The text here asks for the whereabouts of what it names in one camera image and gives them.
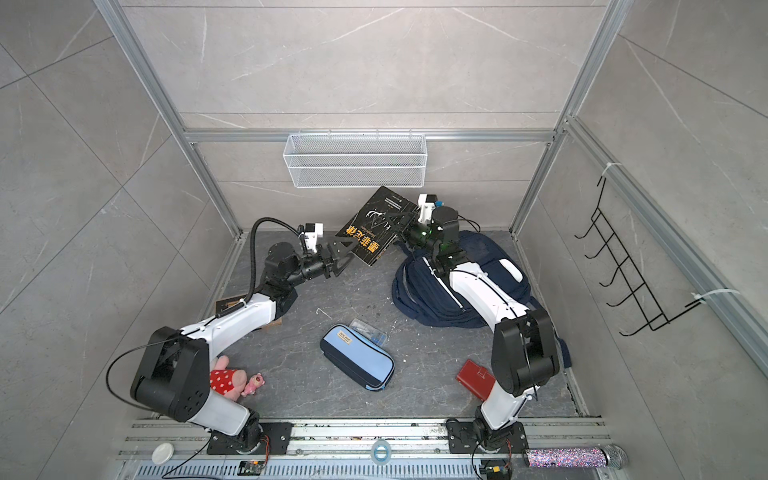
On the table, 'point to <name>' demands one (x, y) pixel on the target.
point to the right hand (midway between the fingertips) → (383, 215)
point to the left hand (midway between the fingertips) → (357, 244)
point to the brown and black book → (225, 304)
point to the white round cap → (162, 453)
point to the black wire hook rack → (625, 267)
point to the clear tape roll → (387, 447)
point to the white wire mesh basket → (355, 160)
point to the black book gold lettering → (376, 225)
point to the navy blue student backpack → (422, 298)
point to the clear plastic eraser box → (374, 333)
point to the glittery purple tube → (613, 456)
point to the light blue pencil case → (362, 359)
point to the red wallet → (476, 379)
